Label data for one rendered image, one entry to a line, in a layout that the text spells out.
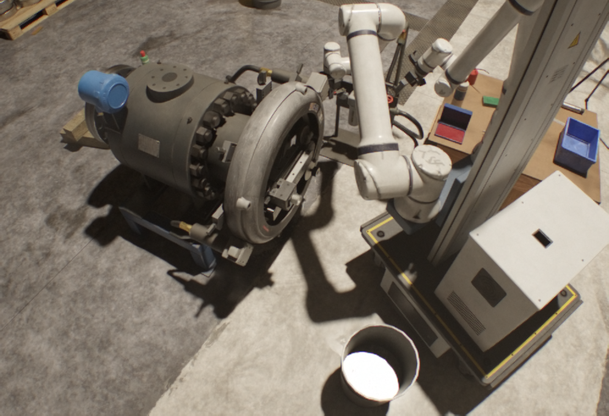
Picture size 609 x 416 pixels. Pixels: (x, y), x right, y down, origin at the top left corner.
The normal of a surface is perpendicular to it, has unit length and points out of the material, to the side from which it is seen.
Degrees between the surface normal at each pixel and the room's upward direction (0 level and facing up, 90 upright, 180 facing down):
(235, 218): 80
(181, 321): 0
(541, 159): 0
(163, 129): 44
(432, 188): 90
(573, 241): 0
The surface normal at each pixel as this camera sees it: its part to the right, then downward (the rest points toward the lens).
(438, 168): 0.13, -0.53
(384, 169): 0.07, -0.05
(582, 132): -0.55, 0.66
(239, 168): -0.30, 0.08
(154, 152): -0.39, 0.33
